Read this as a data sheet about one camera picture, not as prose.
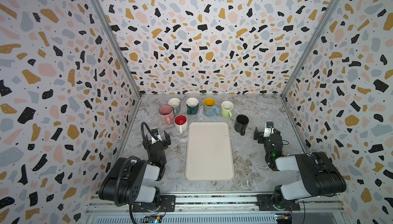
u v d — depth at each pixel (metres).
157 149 0.67
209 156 0.90
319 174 0.46
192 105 1.03
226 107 1.06
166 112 0.99
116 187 0.39
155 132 0.75
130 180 0.43
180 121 1.02
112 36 0.87
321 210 0.75
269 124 0.79
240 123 0.97
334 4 0.76
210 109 1.01
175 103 1.07
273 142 0.70
